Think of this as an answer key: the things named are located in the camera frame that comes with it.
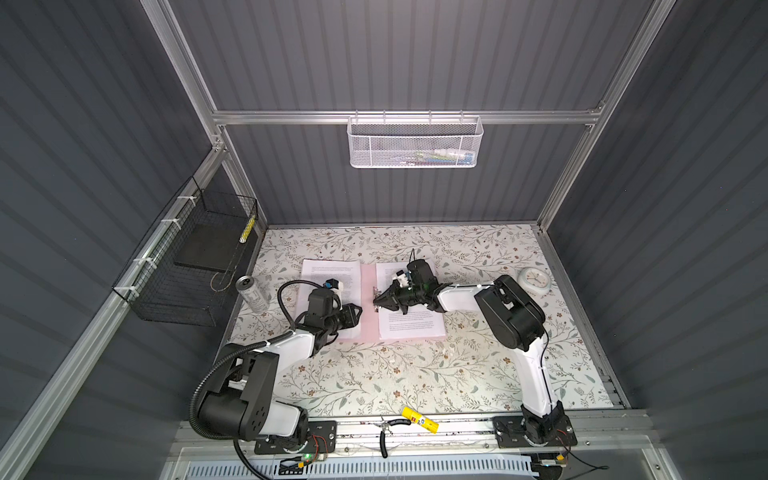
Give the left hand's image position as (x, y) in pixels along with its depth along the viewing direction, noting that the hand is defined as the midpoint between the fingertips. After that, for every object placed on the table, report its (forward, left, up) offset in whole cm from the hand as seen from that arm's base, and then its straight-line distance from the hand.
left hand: (357, 309), depth 92 cm
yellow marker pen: (-30, -15, -3) cm, 34 cm away
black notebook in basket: (+6, +35, +25) cm, 44 cm away
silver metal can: (+4, +32, +9) cm, 33 cm away
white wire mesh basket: (+68, -25, +18) cm, 74 cm away
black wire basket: (0, +40, +23) cm, 46 cm away
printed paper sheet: (+17, +4, -3) cm, 18 cm away
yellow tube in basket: (+14, +29, +23) cm, 39 cm away
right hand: (+2, -6, 0) cm, 6 cm away
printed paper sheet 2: (-3, -20, -4) cm, 21 cm away
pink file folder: (-6, -3, -5) cm, 8 cm away
